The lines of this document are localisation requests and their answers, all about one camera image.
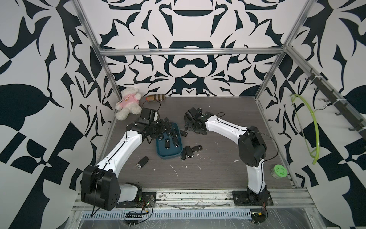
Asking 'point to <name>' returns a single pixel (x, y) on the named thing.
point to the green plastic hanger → (316, 155)
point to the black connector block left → (132, 219)
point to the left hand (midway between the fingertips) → (167, 125)
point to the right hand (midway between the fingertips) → (191, 126)
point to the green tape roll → (278, 171)
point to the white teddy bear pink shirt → (129, 103)
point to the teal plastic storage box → (170, 146)
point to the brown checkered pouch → (157, 98)
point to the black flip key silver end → (183, 155)
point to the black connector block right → (258, 217)
